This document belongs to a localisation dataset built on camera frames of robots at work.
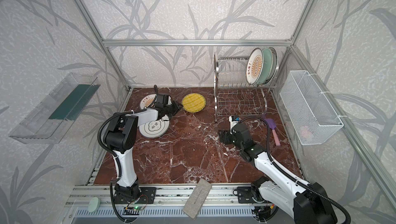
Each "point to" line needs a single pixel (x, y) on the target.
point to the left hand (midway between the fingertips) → (184, 101)
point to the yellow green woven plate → (194, 102)
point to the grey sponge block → (197, 196)
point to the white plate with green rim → (156, 129)
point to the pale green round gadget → (94, 204)
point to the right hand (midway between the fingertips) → (223, 126)
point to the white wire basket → (308, 108)
